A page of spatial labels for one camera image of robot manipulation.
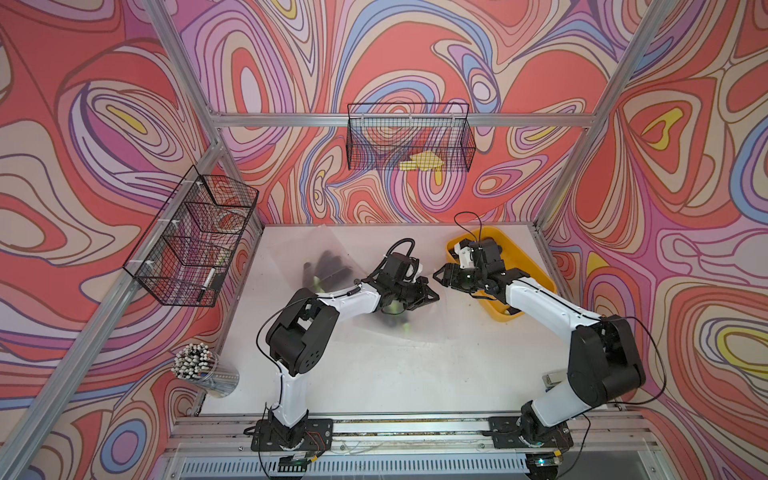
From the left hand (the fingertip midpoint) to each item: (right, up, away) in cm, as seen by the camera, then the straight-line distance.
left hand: (444, 299), depth 85 cm
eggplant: (-14, -6, +4) cm, 16 cm away
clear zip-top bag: (-43, +11, +22) cm, 49 cm away
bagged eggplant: (-36, +7, +16) cm, 39 cm away
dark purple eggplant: (-44, +5, +16) cm, 47 cm away
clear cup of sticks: (-60, -12, -18) cm, 64 cm away
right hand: (-1, +4, +3) cm, 5 cm away
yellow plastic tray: (+30, +12, +22) cm, 39 cm away
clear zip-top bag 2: (+2, -7, +5) cm, 9 cm away
